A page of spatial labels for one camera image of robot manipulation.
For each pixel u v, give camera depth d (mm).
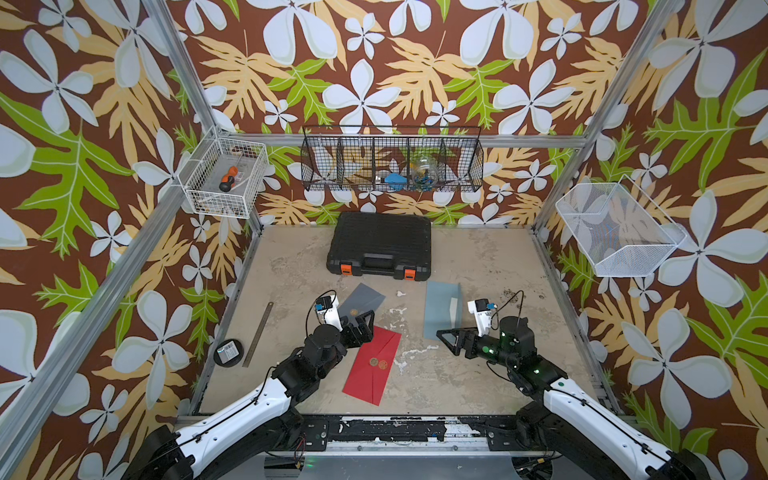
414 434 750
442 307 977
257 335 911
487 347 686
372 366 850
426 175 968
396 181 921
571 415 524
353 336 691
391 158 966
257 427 525
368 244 1049
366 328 706
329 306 701
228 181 801
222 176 806
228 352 862
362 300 987
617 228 826
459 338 691
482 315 721
